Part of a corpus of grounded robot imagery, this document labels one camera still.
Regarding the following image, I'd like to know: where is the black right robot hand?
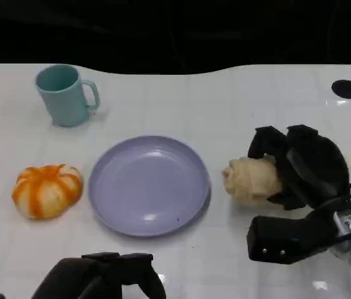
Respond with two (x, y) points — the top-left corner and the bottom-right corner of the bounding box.
(247, 124), (350, 212)

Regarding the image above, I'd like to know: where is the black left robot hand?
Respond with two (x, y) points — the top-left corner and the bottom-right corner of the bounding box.
(30, 252), (167, 299)

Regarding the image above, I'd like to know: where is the beige towel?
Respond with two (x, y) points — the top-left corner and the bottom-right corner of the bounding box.
(223, 157), (284, 210)

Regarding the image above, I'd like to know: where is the orange and white bread roll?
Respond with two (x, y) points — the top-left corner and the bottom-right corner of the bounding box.
(11, 164), (84, 221)

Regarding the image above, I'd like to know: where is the lilac plate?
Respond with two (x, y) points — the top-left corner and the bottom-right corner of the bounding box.
(88, 135), (212, 239)

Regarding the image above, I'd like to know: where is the pale green mug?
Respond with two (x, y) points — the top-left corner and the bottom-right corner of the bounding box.
(35, 64), (101, 128)

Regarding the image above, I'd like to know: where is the black backdrop cloth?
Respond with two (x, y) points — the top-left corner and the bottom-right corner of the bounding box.
(0, 0), (351, 76)

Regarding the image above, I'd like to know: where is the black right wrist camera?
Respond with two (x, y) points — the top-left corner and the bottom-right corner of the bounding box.
(246, 210), (340, 265)

